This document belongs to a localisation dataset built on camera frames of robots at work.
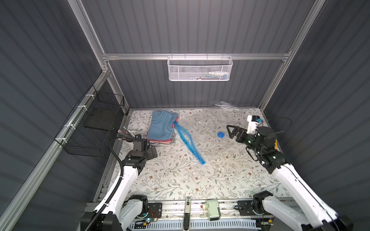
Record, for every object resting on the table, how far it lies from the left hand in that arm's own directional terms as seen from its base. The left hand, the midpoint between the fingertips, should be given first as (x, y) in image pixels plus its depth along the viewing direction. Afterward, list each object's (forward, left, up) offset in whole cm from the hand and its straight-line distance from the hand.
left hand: (146, 151), depth 83 cm
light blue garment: (+24, -5, -6) cm, 25 cm away
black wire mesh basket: (+5, +26, +16) cm, 31 cm away
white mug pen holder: (+14, +11, -1) cm, 18 cm away
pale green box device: (-29, -37, -7) cm, 48 cm away
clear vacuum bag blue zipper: (+14, -24, -5) cm, 28 cm away
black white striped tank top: (+11, -5, -9) cm, 15 cm away
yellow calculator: (+10, -87, -13) cm, 89 cm away
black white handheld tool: (-31, -24, -7) cm, 40 cm away
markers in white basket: (+43, -41, +23) cm, 64 cm away
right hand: (+4, -49, +17) cm, 52 cm away
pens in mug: (+1, +6, +15) cm, 16 cm away
